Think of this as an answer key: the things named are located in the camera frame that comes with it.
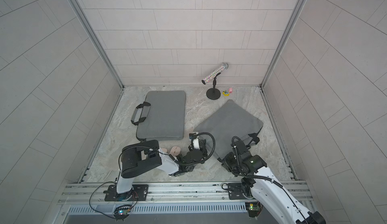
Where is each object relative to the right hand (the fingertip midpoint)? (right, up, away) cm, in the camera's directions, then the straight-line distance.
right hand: (220, 163), depth 79 cm
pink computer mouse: (-24, +5, +3) cm, 25 cm away
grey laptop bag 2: (+8, +20, +14) cm, 26 cm away
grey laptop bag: (-37, +22, +22) cm, 48 cm away
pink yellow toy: (+10, +39, +33) cm, 51 cm away
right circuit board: (+14, -16, -10) cm, 24 cm away
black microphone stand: (-1, +38, +33) cm, 50 cm away
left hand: (-4, +9, +7) cm, 12 cm away
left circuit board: (-44, -15, -15) cm, 49 cm away
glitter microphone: (+6, +56, +20) cm, 59 cm away
